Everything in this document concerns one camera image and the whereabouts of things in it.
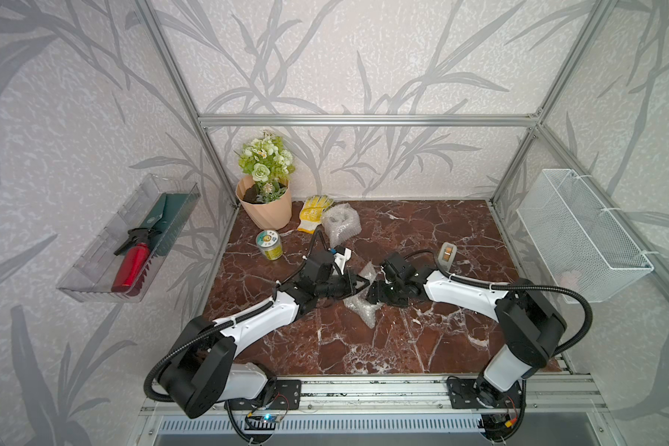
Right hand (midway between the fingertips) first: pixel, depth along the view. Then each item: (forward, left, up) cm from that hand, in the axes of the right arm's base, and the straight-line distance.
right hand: (373, 298), depth 88 cm
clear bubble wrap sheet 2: (+27, +11, +5) cm, 30 cm away
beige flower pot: (+28, +37, +9) cm, 47 cm away
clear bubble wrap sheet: (-4, +4, +4) cm, 7 cm away
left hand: (-1, +1, +11) cm, 12 cm away
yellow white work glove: (+39, +24, -2) cm, 46 cm away
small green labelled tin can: (+18, +36, +5) cm, 40 cm away
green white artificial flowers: (+39, +35, +23) cm, 57 cm away
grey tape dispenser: (+17, -27, 0) cm, 32 cm away
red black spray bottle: (-3, +55, +32) cm, 64 cm away
